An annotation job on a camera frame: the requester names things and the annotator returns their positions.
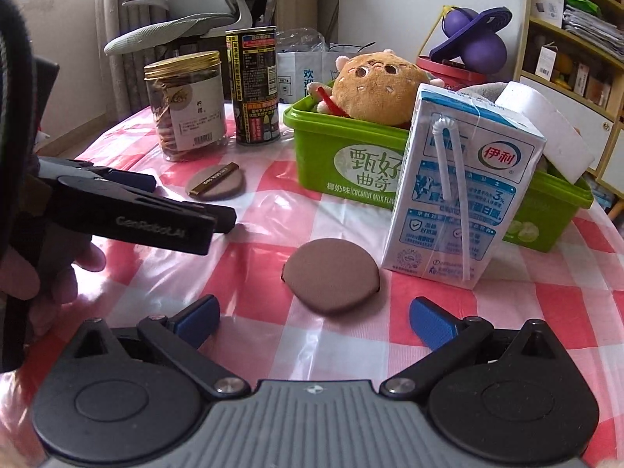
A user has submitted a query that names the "white sponge block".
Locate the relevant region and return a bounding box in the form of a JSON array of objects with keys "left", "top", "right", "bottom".
[{"left": 495, "top": 82, "right": 593, "bottom": 184}]

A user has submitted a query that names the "red Lays bucket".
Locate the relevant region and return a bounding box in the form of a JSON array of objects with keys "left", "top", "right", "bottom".
[{"left": 416, "top": 56, "right": 488, "bottom": 91}]

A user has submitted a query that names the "gold lid cookie jar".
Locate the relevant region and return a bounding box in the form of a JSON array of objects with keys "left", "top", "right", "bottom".
[{"left": 144, "top": 51, "right": 226, "bottom": 162}]

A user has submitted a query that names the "wooden shelf cabinet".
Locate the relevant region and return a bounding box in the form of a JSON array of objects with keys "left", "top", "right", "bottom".
[{"left": 515, "top": 0, "right": 623, "bottom": 197}]

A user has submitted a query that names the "green plastic bin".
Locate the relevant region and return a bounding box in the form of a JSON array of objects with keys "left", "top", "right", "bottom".
[{"left": 284, "top": 96, "right": 593, "bottom": 252}]

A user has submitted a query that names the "blue white milk carton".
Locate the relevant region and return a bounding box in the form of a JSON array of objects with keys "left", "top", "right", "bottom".
[{"left": 382, "top": 85, "right": 546, "bottom": 289}]

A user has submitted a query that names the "brown round pad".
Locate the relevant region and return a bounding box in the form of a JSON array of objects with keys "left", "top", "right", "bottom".
[{"left": 281, "top": 238, "right": 381, "bottom": 316}]

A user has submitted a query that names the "black drink can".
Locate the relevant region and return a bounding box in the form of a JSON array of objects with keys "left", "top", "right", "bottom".
[{"left": 225, "top": 27, "right": 280, "bottom": 146}]

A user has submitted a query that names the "white office chair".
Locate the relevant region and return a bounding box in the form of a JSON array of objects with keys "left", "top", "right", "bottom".
[{"left": 104, "top": 0, "right": 253, "bottom": 56}]

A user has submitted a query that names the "white printed paper bag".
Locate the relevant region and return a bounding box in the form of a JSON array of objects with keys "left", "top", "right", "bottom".
[{"left": 276, "top": 28, "right": 376, "bottom": 104}]

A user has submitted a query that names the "left hand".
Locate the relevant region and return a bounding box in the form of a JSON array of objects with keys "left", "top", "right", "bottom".
[{"left": 1, "top": 224, "right": 107, "bottom": 344}]

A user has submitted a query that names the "pink checkered tablecloth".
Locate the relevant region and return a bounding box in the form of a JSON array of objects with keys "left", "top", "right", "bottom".
[{"left": 1, "top": 130, "right": 623, "bottom": 467}]

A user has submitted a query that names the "red santa plush toy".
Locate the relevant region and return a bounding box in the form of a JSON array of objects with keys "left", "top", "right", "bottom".
[{"left": 316, "top": 86, "right": 348, "bottom": 117}]

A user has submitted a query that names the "burger plush toy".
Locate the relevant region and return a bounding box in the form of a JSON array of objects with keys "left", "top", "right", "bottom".
[{"left": 307, "top": 49, "right": 444, "bottom": 129}]

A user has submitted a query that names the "grey knit cloth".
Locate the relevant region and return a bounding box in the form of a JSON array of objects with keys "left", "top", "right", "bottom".
[{"left": 458, "top": 82, "right": 508, "bottom": 103}]

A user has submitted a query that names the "purple bounce ball toy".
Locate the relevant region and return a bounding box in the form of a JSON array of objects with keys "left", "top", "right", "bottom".
[{"left": 429, "top": 6, "right": 513, "bottom": 75}]

